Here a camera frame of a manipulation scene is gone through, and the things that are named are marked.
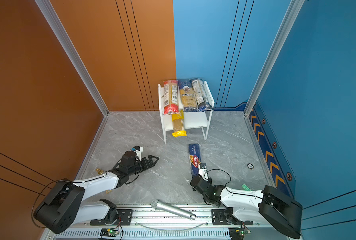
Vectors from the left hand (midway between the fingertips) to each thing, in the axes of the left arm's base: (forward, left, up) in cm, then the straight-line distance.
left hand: (155, 159), depth 88 cm
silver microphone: (-24, -5, -2) cm, 24 cm away
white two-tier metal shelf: (+21, -25, +12) cm, 35 cm away
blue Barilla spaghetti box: (+1, -24, -1) cm, 24 cm away
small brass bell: (-6, +32, -4) cm, 33 cm away
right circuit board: (-35, -42, -6) cm, 55 cm away
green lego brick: (-14, -51, -3) cm, 53 cm away
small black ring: (-1, -58, -5) cm, 58 cm away
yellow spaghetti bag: (+16, -14, +14) cm, 25 cm away
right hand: (-9, -23, -5) cm, 25 cm away
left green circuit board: (-35, +18, -7) cm, 40 cm away
